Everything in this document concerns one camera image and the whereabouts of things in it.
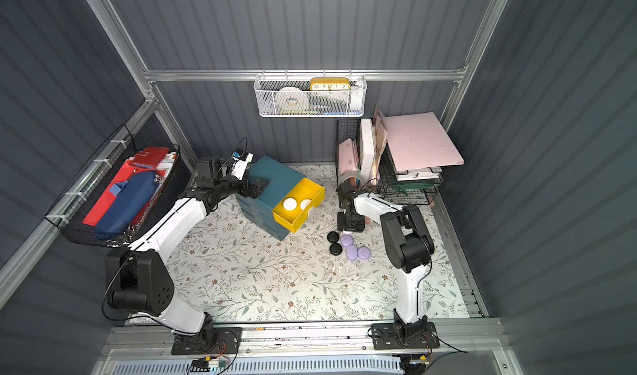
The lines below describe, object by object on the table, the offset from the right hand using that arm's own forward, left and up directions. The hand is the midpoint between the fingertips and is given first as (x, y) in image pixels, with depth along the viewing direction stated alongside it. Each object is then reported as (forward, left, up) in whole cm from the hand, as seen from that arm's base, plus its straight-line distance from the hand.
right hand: (353, 233), depth 97 cm
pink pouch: (+29, +1, +14) cm, 32 cm away
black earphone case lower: (-6, +7, -1) cm, 10 cm away
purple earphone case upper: (-4, +3, +1) cm, 5 cm away
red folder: (+8, +69, +32) cm, 76 cm away
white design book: (+21, -4, +25) cm, 33 cm away
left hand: (+9, +34, +23) cm, 42 cm away
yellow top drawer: (+9, +18, +16) cm, 26 cm away
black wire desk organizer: (+15, -23, +10) cm, 29 cm away
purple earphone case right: (-8, -4, +1) cm, 9 cm away
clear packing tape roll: (+21, 0, +12) cm, 25 cm away
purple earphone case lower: (-8, +1, 0) cm, 8 cm away
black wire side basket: (-15, +74, +36) cm, 84 cm away
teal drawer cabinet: (+10, +26, +21) cm, 35 cm away
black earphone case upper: (-1, +8, -1) cm, 8 cm away
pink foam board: (+28, -26, +24) cm, 45 cm away
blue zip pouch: (-6, +67, +31) cm, 74 cm away
